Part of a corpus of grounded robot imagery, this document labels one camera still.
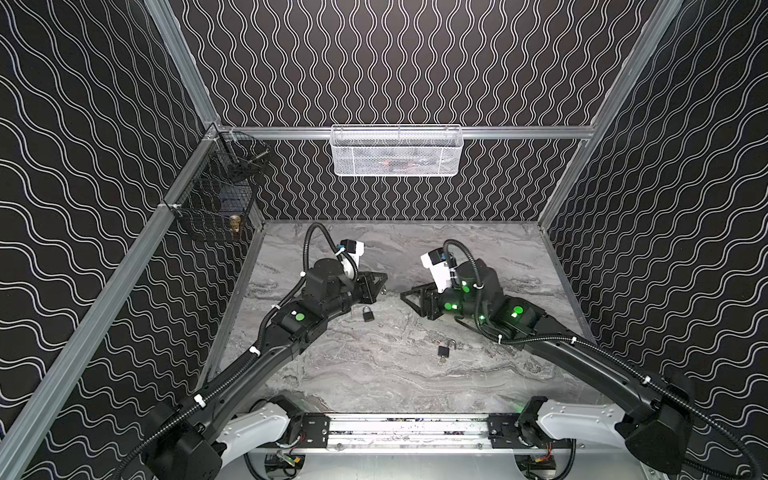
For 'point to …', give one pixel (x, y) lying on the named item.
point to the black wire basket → (217, 196)
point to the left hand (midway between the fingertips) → (395, 277)
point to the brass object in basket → (235, 222)
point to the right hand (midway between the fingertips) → (406, 294)
